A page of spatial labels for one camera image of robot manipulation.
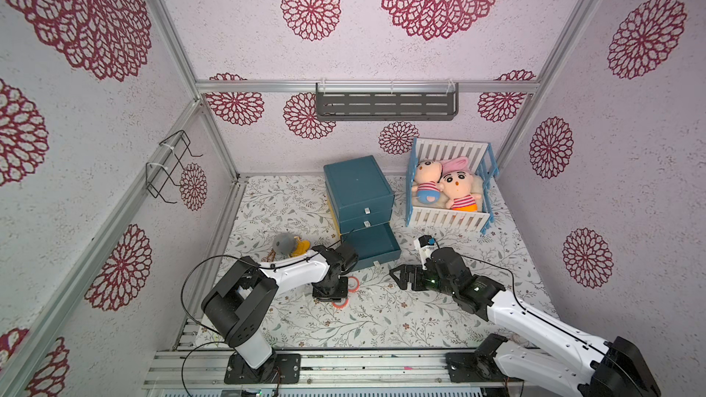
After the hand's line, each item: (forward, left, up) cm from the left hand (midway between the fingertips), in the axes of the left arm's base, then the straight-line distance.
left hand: (335, 299), depth 86 cm
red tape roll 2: (-2, -1, 0) cm, 2 cm away
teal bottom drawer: (+19, -13, +1) cm, 23 cm away
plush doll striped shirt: (+35, -43, +13) cm, 57 cm away
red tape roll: (+3, -6, 0) cm, 7 cm away
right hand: (+5, -21, +9) cm, 24 cm away
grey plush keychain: (+17, +18, +5) cm, 25 cm away
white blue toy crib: (+49, -56, +11) cm, 75 cm away
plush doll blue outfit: (+42, -34, +12) cm, 55 cm away
